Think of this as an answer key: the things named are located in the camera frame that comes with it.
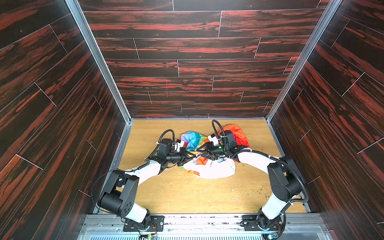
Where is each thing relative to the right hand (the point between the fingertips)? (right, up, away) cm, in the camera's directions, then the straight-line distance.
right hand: (200, 151), depth 86 cm
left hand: (-2, -3, -5) cm, 6 cm away
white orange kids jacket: (+8, -7, +5) cm, 12 cm away
